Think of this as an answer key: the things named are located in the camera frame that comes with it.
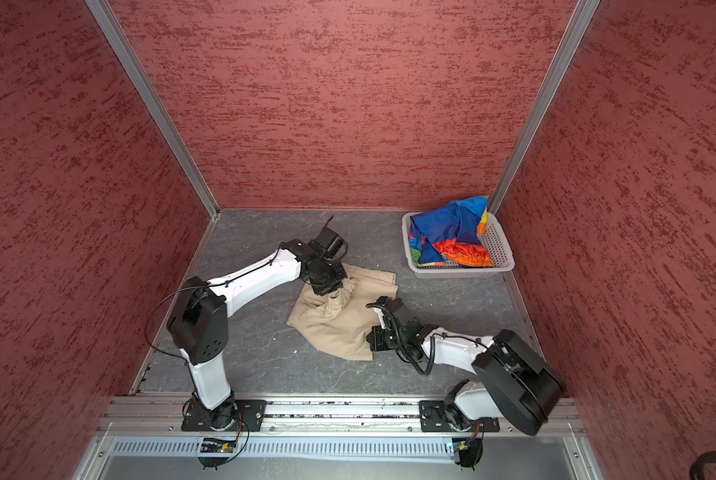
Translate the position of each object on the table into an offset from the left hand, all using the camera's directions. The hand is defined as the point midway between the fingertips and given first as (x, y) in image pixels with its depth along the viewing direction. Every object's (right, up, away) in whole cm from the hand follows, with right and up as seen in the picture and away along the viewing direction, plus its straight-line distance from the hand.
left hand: (344, 290), depth 87 cm
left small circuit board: (-32, -36, -15) cm, 51 cm away
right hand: (+6, -16, -1) cm, 17 cm away
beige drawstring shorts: (-1, -8, -3) cm, 9 cm away
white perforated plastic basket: (+53, +16, +17) cm, 57 cm away
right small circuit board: (+30, -36, -15) cm, 49 cm away
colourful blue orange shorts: (+35, +17, +10) cm, 40 cm away
